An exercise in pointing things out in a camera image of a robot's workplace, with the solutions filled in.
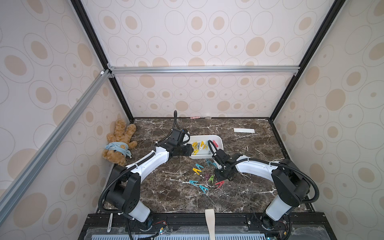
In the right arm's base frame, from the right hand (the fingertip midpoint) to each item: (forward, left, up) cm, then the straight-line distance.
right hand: (222, 176), depth 90 cm
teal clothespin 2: (-8, +11, 0) cm, 14 cm away
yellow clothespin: (+2, +16, +1) cm, 16 cm away
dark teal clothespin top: (+8, +9, +2) cm, 12 cm away
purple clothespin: (-1, +9, +1) cm, 10 cm away
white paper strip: (+38, -18, 0) cm, 42 cm away
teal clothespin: (+6, +15, +1) cm, 16 cm away
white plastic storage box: (+23, +3, +5) cm, 24 cm away
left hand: (+9, +17, +14) cm, 24 cm away
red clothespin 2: (-5, +2, +1) cm, 6 cm away
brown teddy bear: (+13, +65, +11) cm, 68 cm away
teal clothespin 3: (-5, +18, +1) cm, 19 cm away
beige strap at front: (-23, +8, -1) cm, 25 cm away
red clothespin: (+22, +4, +2) cm, 23 cm away
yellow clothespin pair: (+15, +17, +2) cm, 23 cm away
